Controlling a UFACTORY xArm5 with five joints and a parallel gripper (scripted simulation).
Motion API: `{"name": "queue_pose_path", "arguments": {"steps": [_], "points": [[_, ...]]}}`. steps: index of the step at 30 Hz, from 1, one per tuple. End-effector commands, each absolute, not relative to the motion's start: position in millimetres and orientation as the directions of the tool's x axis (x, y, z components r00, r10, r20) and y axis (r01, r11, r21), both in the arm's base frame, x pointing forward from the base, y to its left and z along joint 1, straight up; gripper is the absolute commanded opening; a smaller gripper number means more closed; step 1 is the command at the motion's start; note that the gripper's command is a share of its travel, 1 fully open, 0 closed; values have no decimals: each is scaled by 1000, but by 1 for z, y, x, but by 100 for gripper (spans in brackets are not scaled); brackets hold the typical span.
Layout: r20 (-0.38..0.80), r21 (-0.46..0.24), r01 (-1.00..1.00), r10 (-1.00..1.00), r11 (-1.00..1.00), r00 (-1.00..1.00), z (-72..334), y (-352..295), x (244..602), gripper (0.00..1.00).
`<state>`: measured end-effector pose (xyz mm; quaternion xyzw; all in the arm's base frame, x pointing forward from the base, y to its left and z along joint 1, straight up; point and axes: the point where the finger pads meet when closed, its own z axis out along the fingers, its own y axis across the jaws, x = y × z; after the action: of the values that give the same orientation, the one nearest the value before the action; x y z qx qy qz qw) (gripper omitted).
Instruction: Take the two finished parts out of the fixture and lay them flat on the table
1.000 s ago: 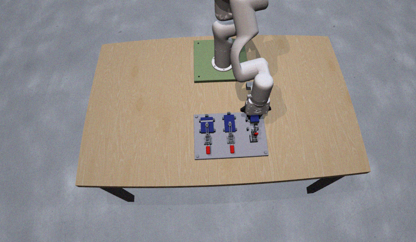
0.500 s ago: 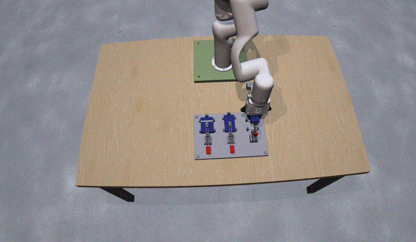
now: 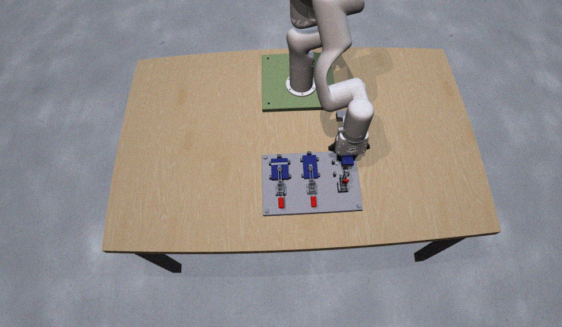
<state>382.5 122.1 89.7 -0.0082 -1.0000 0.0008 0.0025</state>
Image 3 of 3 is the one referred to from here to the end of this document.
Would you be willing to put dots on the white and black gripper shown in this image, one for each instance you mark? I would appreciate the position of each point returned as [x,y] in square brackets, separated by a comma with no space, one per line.
[342,146]

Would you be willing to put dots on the toggle clamp with red handle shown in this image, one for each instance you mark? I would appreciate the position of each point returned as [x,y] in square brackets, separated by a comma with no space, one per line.
[311,188]
[280,189]
[343,183]

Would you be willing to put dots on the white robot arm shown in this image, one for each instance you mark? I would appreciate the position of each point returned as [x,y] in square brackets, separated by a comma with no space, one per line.
[323,23]

